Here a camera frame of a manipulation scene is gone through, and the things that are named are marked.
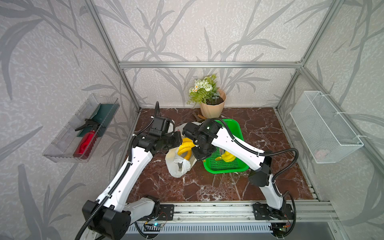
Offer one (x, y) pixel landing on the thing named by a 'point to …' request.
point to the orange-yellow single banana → (186, 146)
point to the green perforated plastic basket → (236, 127)
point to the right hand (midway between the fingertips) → (199, 157)
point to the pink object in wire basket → (319, 155)
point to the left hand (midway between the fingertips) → (184, 140)
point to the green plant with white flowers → (205, 90)
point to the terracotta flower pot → (213, 108)
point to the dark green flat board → (103, 115)
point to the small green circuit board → (154, 227)
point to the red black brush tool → (85, 145)
